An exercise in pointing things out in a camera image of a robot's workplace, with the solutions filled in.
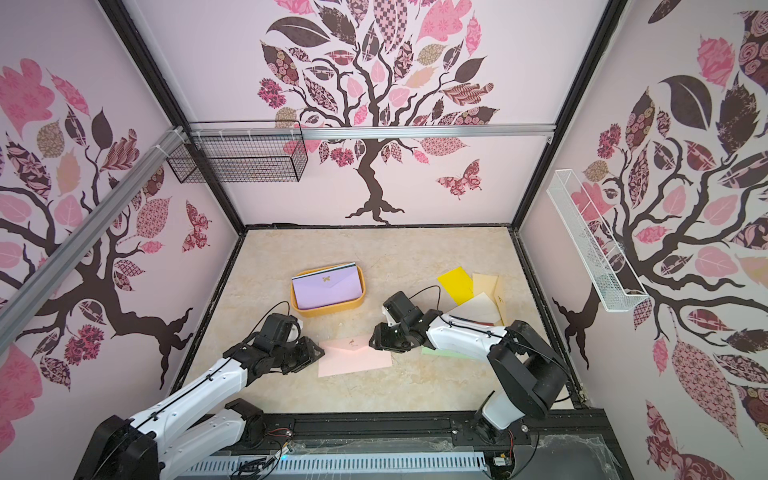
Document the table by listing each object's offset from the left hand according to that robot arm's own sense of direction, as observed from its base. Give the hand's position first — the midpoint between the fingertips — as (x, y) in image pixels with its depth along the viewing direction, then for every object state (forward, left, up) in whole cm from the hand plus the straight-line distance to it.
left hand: (320, 361), depth 83 cm
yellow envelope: (+28, -45, -4) cm, 53 cm away
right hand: (+3, -16, +2) cm, 16 cm away
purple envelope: (+24, +1, +1) cm, 24 cm away
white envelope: (+19, -50, -4) cm, 54 cm away
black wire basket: (+57, +28, +32) cm, 71 cm away
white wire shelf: (+9, -75, +22) cm, 79 cm away
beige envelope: (+29, -55, -4) cm, 62 cm away
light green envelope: (-2, -33, +10) cm, 34 cm away
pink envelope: (+2, -9, -2) cm, 9 cm away
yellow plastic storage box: (+17, -1, +1) cm, 17 cm away
